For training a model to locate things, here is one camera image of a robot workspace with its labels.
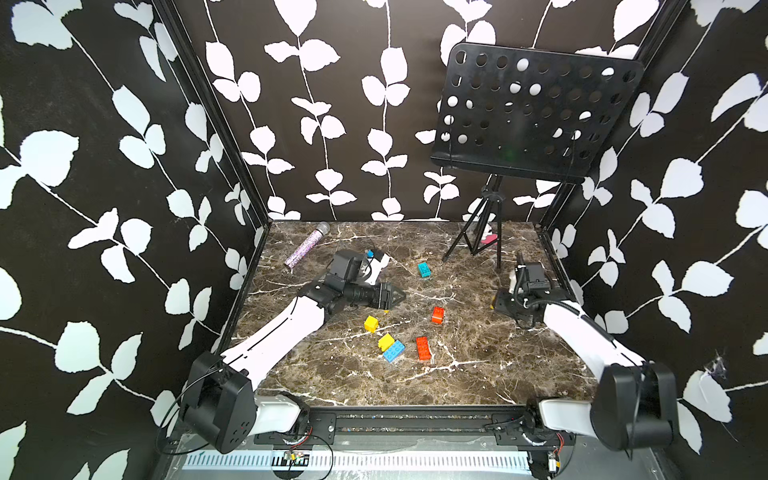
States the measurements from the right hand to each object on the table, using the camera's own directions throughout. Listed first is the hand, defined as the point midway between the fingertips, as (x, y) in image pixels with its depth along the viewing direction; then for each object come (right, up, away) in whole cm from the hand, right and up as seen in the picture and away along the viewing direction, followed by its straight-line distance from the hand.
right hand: (492, 296), depth 88 cm
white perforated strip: (-65, -37, -18) cm, 77 cm away
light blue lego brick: (-30, -16, -3) cm, 34 cm away
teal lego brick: (-19, +7, +16) cm, 26 cm away
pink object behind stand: (+7, +18, +21) cm, 29 cm away
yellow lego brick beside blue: (-32, -14, 0) cm, 35 cm away
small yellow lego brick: (-37, -9, +2) cm, 38 cm away
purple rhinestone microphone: (-58, +22, +26) cm, 67 cm away
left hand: (-28, +3, -11) cm, 30 cm away
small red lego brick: (-15, -7, +7) cm, 18 cm away
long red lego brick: (-21, -15, -2) cm, 26 cm away
